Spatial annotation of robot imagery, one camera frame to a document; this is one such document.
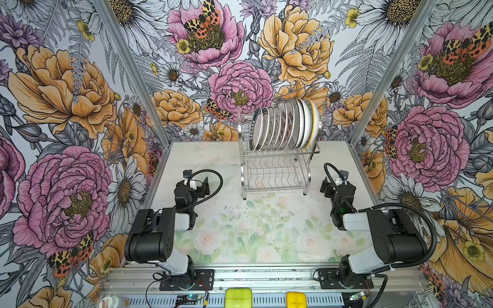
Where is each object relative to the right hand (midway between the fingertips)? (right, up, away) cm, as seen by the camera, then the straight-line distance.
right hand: (335, 184), depth 93 cm
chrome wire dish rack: (-28, +7, +9) cm, 30 cm away
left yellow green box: (-45, -37, -24) cm, 63 cm away
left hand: (-66, +1, +1) cm, 66 cm away
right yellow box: (-24, -39, -23) cm, 51 cm away
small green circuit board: (-62, -39, -23) cm, 76 cm away
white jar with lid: (-85, -33, -32) cm, 96 cm away
